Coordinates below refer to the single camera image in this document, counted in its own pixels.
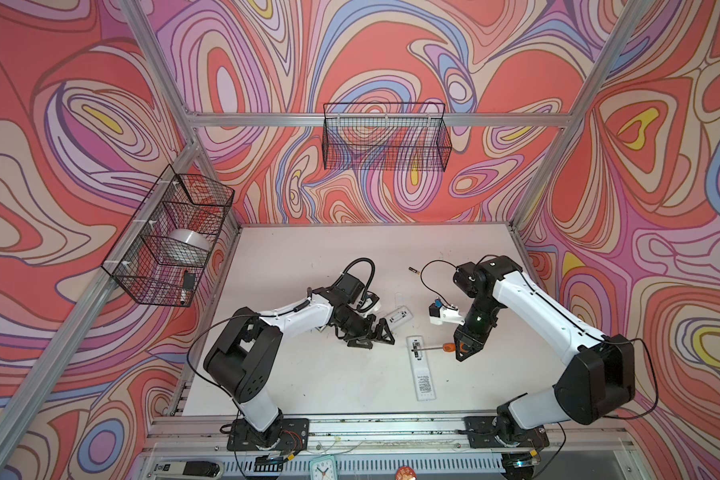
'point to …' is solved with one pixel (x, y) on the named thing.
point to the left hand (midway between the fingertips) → (385, 342)
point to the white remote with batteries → (398, 316)
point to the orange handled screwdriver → (447, 347)
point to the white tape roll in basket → (185, 246)
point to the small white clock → (324, 468)
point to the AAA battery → (412, 269)
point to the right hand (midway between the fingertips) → (470, 358)
